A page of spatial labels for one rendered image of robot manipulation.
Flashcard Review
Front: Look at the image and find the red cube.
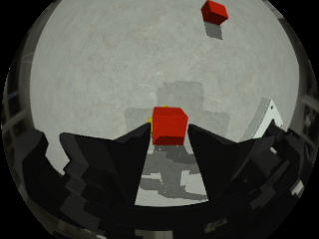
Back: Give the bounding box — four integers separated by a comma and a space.
152, 108, 188, 146
200, 0, 228, 25

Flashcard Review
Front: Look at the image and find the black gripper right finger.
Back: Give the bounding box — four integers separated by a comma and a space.
187, 123, 275, 200

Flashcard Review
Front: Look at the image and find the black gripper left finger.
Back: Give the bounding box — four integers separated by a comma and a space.
60, 122, 151, 204

